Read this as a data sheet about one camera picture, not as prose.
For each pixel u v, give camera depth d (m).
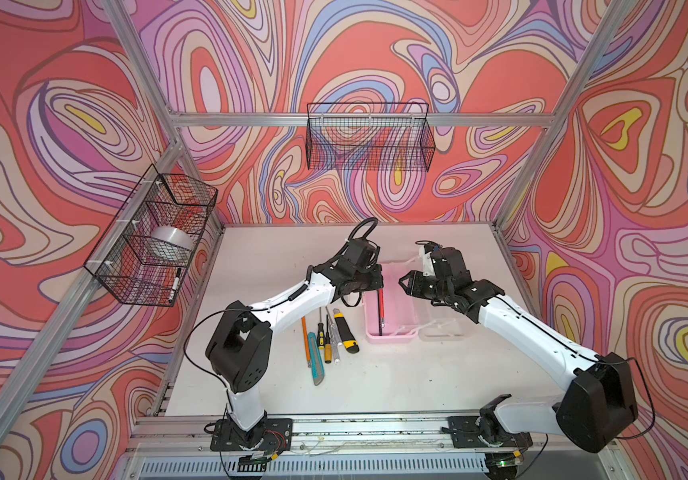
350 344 0.88
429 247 0.74
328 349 0.86
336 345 0.88
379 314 0.88
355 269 0.66
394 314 0.88
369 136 0.96
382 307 0.90
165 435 0.75
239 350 0.46
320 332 0.90
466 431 0.73
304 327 0.92
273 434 0.73
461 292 0.59
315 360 0.84
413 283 0.72
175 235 0.73
